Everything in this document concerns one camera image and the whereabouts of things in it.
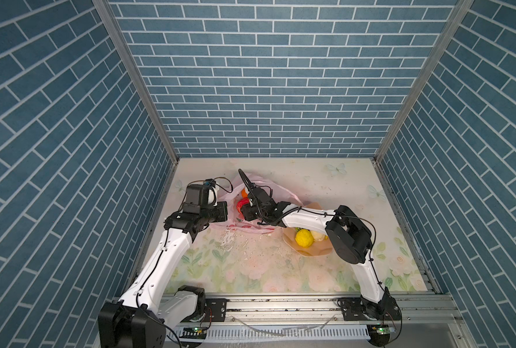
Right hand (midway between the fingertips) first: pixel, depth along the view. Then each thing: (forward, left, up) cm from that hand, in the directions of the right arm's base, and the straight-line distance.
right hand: (243, 206), depth 93 cm
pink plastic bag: (-5, +1, +13) cm, 14 cm away
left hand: (-8, +3, +11) cm, 13 cm away
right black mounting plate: (-35, -44, -1) cm, 56 cm away
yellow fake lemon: (-12, -26, -2) cm, 29 cm away
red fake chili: (0, 0, +2) cm, 2 cm away
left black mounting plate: (-38, +4, -7) cm, 39 cm away
